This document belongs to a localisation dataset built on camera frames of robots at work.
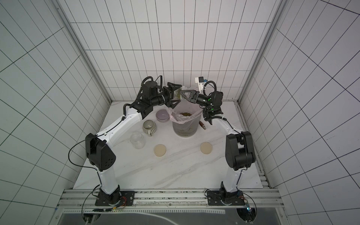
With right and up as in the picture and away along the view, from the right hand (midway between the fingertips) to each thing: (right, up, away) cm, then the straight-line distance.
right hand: (182, 92), depth 73 cm
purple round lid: (-15, -14, +31) cm, 37 cm away
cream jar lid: (-15, -36, +17) cm, 43 cm away
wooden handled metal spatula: (+14, -20, +24) cm, 35 cm away
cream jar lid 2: (+16, -35, +19) cm, 43 cm away
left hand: (0, -1, +2) cm, 2 cm away
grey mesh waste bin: (+3, -23, +19) cm, 30 cm away
